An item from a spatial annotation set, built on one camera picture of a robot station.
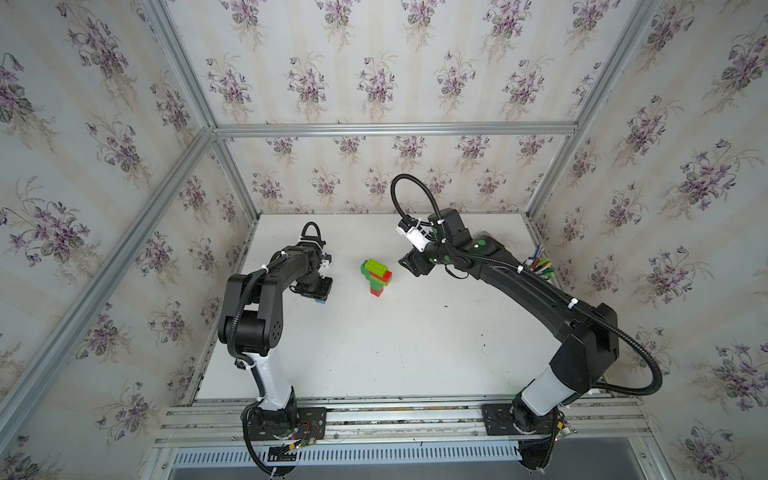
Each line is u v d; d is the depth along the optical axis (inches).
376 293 38.2
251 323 19.2
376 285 37.2
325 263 35.6
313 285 32.3
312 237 32.2
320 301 37.3
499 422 28.7
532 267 36.4
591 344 16.9
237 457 27.2
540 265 36.4
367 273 35.0
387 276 34.1
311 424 28.4
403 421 29.5
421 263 27.7
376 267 33.9
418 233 27.2
